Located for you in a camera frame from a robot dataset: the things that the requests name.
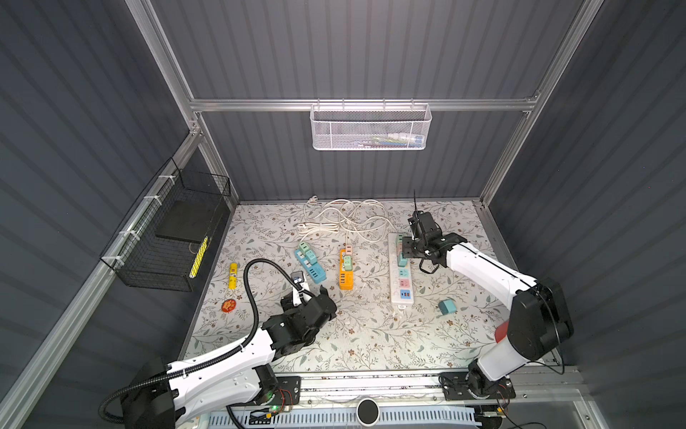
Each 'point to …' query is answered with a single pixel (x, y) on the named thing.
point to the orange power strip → (347, 281)
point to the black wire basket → (160, 245)
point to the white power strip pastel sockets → (400, 277)
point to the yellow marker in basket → (197, 259)
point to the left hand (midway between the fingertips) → (312, 291)
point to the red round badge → (229, 306)
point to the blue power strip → (315, 270)
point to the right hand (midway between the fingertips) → (412, 246)
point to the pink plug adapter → (348, 249)
